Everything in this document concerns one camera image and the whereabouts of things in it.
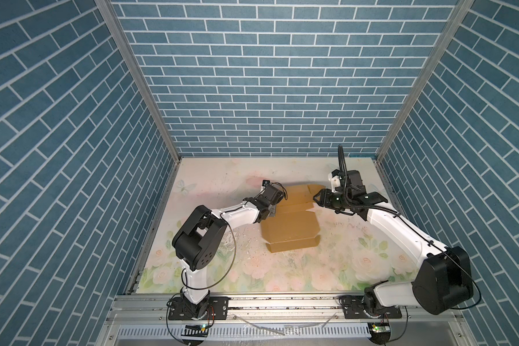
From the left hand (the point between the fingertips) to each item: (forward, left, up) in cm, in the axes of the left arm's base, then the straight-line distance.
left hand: (267, 205), depth 97 cm
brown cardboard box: (-10, -11, -1) cm, 15 cm away
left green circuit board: (-45, +25, -7) cm, 52 cm away
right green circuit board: (-46, -39, -7) cm, 61 cm away
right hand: (-4, -19, +13) cm, 24 cm away
